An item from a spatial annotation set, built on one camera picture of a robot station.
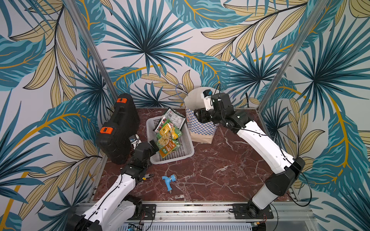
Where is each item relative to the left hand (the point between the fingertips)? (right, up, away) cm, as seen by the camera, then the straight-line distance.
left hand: (148, 145), depth 82 cm
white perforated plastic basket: (+22, -6, +13) cm, 26 cm away
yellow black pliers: (-1, -18, +1) cm, 18 cm away
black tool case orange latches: (-13, +5, -12) cm, 19 cm away
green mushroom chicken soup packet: (+9, -1, +10) cm, 14 cm away
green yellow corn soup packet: (+10, +10, +13) cm, 19 cm away
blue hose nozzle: (+12, -20, -1) cm, 23 cm away
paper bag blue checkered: (+31, +7, +8) cm, 33 cm away
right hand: (+28, +19, -9) cm, 35 cm away
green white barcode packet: (+17, +15, +13) cm, 26 cm away
